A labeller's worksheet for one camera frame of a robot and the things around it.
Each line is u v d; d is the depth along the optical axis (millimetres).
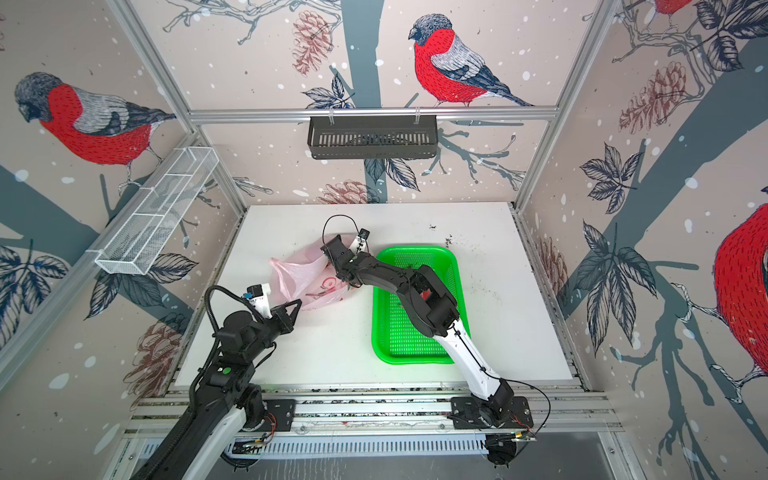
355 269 725
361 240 901
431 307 580
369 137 1065
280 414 730
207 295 610
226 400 563
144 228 742
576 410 756
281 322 712
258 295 722
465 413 728
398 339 858
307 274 846
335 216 836
